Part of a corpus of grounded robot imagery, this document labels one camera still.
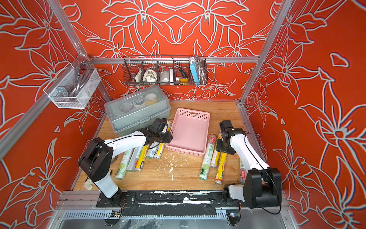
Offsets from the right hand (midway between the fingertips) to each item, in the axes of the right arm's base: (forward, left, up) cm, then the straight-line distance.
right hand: (220, 148), depth 83 cm
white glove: (-20, +75, -7) cm, 78 cm away
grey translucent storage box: (+19, +54, +12) cm, 59 cm away
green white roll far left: (-14, +57, -3) cm, 59 cm away
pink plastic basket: (+16, +18, -5) cm, 25 cm away
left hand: (+9, +30, -1) cm, 31 cm away
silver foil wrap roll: (-2, +42, -4) cm, 42 cm away
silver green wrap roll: (-10, +53, -5) cm, 54 cm away
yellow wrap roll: (-5, +3, -5) cm, 8 cm away
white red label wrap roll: (-12, -12, -5) cm, 17 cm away
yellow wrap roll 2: (-7, +48, -5) cm, 49 cm away
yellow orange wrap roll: (-7, -1, -5) cm, 8 cm away
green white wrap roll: (-13, +10, -4) cm, 17 cm away
